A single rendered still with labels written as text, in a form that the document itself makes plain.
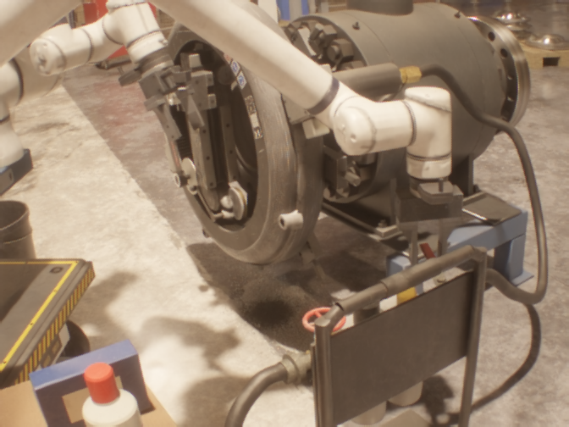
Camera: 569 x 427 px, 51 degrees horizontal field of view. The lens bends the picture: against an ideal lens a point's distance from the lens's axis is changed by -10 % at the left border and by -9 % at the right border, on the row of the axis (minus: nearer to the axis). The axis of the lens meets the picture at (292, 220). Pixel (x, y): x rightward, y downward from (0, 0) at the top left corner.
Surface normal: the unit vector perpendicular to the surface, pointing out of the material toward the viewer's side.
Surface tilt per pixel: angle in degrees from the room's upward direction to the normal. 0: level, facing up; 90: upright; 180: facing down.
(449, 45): 50
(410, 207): 90
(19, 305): 0
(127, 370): 96
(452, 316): 90
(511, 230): 90
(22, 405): 0
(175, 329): 0
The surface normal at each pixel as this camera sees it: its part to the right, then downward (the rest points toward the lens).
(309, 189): 0.53, 0.47
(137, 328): -0.07, -0.91
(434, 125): 0.32, 0.36
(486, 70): 0.48, -0.01
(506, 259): -0.84, 0.28
